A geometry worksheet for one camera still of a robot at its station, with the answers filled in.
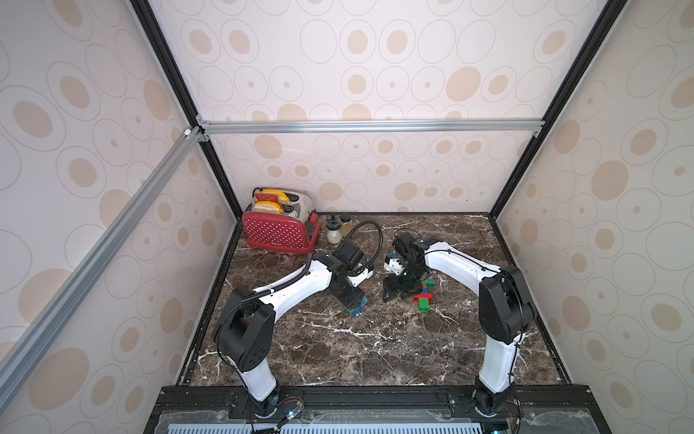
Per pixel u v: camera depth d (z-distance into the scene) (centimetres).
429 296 92
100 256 55
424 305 90
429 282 95
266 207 95
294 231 96
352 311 87
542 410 74
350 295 76
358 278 77
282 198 98
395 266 85
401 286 79
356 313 91
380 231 79
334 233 103
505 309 50
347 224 105
